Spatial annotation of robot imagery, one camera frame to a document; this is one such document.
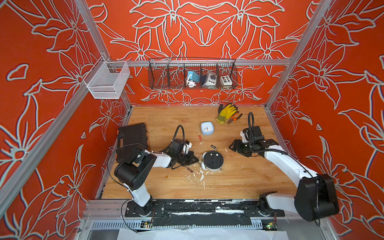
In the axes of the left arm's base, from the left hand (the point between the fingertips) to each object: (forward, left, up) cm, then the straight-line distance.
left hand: (199, 160), depth 88 cm
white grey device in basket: (+40, -5, +31) cm, 50 cm away
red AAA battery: (+17, 0, -1) cm, 17 cm away
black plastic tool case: (+10, +45, +2) cm, 46 cm away
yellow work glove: (+40, -19, +1) cm, 44 cm away
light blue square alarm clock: (+24, -5, +1) cm, 24 cm away
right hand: (+5, -18, +8) cm, 20 cm away
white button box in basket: (+43, -15, +28) cm, 53 cm away
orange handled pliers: (+36, -25, 0) cm, 44 cm away
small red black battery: (-6, +5, -1) cm, 8 cm away
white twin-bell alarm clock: (-2, -8, +4) cm, 9 cm away
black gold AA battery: (+10, -9, -1) cm, 14 cm away
